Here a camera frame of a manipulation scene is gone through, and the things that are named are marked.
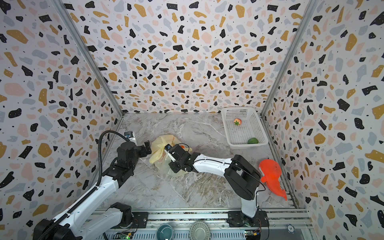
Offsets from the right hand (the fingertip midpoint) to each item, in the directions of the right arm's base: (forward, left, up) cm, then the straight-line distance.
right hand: (169, 160), depth 85 cm
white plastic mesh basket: (+34, -56, -9) cm, 66 cm away
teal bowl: (-33, -1, -8) cm, 34 cm away
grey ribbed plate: (-32, -18, -9) cm, 38 cm away
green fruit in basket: (+18, -52, -5) cm, 55 cm away
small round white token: (-31, -62, -9) cm, 70 cm away
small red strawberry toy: (+36, -45, -6) cm, 58 cm away
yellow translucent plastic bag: (+3, +7, -1) cm, 7 cm away
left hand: (+6, +15, +11) cm, 19 cm away
